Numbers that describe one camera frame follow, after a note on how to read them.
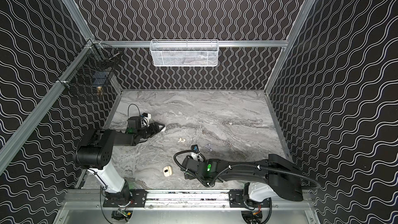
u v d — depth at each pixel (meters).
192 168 0.58
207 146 0.92
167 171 0.81
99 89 0.82
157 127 0.90
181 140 0.94
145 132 0.85
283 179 0.42
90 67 0.93
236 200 0.73
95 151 0.48
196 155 0.70
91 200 0.75
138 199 0.76
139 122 0.82
